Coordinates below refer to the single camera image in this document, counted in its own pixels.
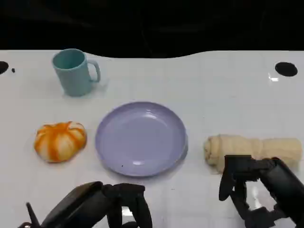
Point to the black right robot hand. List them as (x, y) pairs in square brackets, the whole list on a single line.
[(282, 180)]

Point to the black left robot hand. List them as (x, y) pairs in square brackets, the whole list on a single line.
[(90, 204)]

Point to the beige towel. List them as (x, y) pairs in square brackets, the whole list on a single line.
[(261, 146)]

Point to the orange and white bread roll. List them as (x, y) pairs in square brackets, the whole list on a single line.
[(59, 142)]

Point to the lilac plate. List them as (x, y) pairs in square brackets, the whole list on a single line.
[(140, 140)]

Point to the pale green mug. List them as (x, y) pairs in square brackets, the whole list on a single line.
[(73, 78)]

